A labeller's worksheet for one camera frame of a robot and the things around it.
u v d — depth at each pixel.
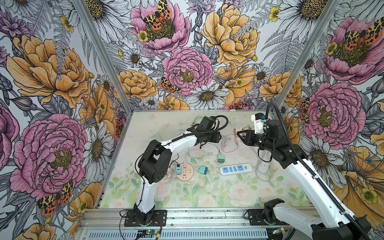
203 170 0.89
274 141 0.53
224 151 0.99
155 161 0.53
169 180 0.86
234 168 0.88
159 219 0.73
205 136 0.73
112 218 0.75
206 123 0.73
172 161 0.90
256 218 0.73
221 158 0.94
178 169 0.83
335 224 0.38
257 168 0.90
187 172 0.87
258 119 0.64
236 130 0.74
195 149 0.99
